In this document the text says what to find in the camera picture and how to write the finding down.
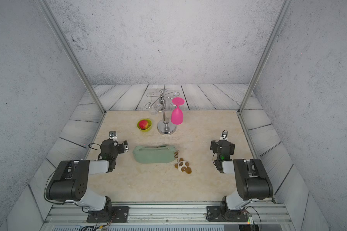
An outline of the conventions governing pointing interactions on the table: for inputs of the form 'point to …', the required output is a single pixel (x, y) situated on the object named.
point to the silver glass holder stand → (165, 127)
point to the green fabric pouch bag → (154, 154)
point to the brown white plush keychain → (183, 166)
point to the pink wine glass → (177, 114)
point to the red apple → (143, 124)
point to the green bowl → (149, 127)
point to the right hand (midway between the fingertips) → (224, 140)
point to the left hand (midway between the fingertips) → (120, 140)
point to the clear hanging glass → (153, 109)
